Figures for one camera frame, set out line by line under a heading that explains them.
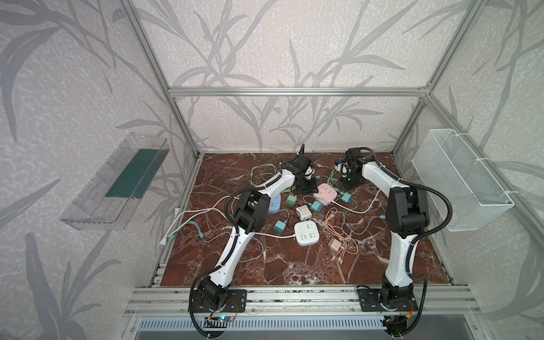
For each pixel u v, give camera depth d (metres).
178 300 0.75
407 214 0.55
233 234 0.64
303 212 0.94
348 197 0.99
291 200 0.99
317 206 0.96
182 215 0.96
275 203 0.96
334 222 0.94
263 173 1.11
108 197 0.64
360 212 0.97
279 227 0.90
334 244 0.86
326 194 1.02
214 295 0.63
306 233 0.87
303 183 0.90
